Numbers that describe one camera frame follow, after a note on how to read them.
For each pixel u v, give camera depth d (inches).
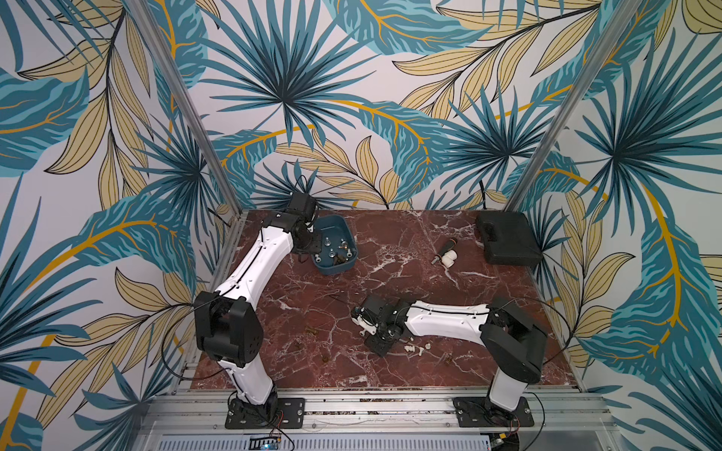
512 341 18.1
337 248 41.8
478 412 28.7
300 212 26.1
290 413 29.0
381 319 26.6
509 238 40.9
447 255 40.7
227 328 17.7
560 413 29.9
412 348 32.9
